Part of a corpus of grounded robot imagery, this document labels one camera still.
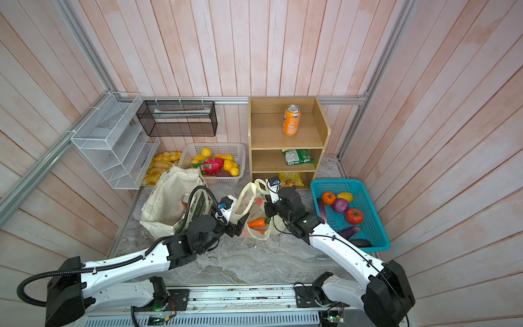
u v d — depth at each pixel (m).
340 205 0.93
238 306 0.73
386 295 0.39
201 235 0.53
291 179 1.05
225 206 0.60
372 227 0.86
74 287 0.40
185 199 0.90
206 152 1.12
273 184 0.68
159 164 1.09
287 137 0.85
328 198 0.96
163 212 0.83
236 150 1.15
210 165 1.04
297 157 0.93
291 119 0.78
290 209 0.59
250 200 0.67
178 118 1.07
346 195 0.98
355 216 0.89
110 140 0.69
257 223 0.88
